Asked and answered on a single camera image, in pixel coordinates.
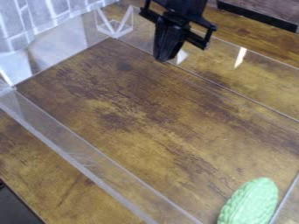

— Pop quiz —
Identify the black strip on table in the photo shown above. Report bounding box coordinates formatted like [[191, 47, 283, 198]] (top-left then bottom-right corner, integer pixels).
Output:
[[216, 0, 299, 34]]

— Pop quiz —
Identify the clear acrylic enclosure wall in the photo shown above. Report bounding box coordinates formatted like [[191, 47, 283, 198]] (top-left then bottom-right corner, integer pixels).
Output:
[[0, 0, 299, 224]]

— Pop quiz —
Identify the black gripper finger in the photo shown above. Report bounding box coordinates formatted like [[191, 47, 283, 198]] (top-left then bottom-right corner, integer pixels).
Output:
[[154, 18, 191, 62]]

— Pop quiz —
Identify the green knitted oval object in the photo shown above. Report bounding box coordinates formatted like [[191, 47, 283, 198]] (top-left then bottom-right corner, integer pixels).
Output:
[[218, 178, 279, 224]]

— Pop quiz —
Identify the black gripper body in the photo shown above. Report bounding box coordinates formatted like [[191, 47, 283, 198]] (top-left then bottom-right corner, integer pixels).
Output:
[[139, 0, 218, 50]]

